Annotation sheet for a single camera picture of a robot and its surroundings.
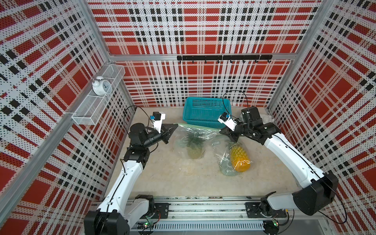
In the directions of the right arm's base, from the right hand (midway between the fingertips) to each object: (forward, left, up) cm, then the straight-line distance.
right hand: (225, 129), depth 76 cm
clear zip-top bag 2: (+4, -1, -24) cm, 25 cm away
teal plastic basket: (+36, +9, -25) cm, 45 cm away
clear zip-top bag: (-3, +9, 0) cm, 10 cm away
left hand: (0, +25, +5) cm, 25 cm away
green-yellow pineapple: (-5, +17, -4) cm, 18 cm away
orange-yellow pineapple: (-10, -9, -15) cm, 20 cm away
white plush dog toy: (+19, -33, -14) cm, 40 cm away
